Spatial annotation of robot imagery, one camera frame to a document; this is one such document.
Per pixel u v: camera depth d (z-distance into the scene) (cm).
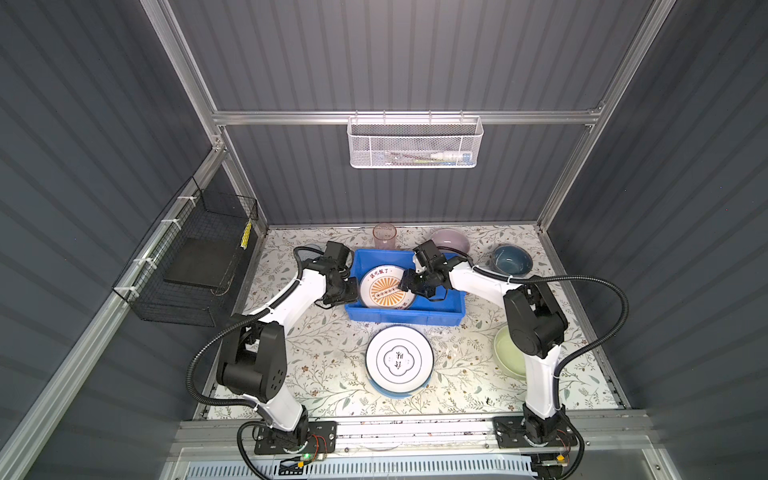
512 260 107
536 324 54
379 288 100
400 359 85
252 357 45
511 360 79
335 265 71
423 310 93
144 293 63
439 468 77
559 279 53
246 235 83
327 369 85
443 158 91
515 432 73
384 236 102
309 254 83
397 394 78
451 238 113
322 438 72
